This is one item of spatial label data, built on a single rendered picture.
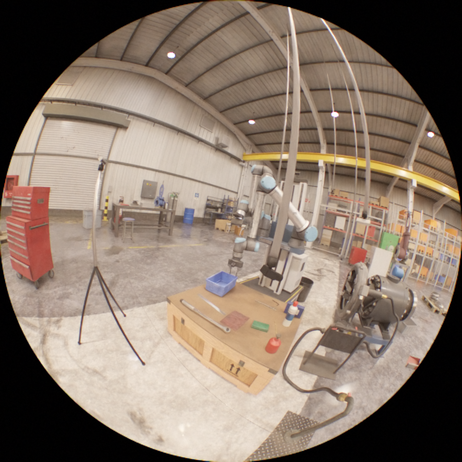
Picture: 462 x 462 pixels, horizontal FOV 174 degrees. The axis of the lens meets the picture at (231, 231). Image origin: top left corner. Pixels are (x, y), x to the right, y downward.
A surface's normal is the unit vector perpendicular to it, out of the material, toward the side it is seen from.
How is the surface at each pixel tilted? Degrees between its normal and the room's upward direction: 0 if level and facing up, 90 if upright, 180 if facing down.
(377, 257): 90
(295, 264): 90
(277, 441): 0
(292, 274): 90
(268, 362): 0
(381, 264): 90
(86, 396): 0
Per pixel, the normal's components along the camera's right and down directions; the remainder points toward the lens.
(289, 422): 0.19, -0.97
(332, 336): -0.57, 0.01
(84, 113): 0.74, 0.24
